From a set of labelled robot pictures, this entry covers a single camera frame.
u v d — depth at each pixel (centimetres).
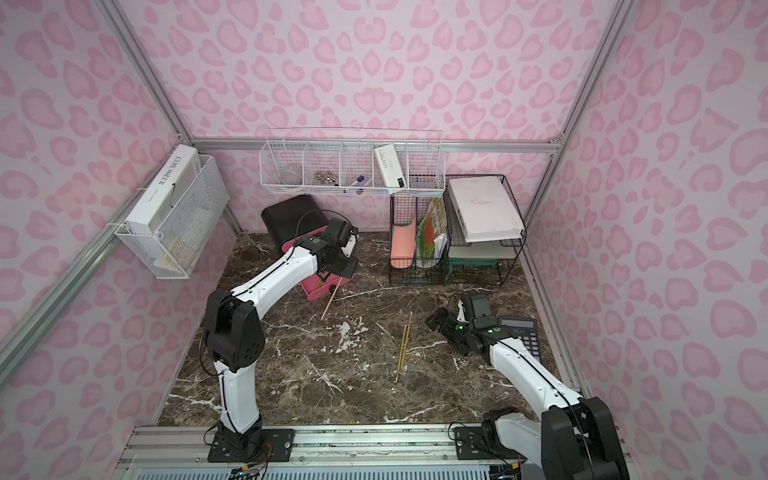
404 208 117
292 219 107
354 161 98
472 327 66
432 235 103
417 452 72
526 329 90
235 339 50
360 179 100
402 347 90
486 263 110
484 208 94
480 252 93
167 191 70
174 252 76
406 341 90
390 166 91
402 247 113
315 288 97
